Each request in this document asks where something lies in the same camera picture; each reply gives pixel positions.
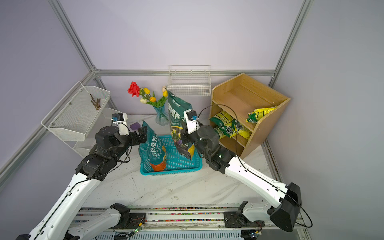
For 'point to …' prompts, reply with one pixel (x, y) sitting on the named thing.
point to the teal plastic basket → (176, 161)
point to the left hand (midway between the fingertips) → (137, 127)
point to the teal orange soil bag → (153, 150)
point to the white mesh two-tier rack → (79, 115)
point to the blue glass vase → (161, 118)
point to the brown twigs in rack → (96, 103)
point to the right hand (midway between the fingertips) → (183, 122)
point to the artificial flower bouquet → (147, 97)
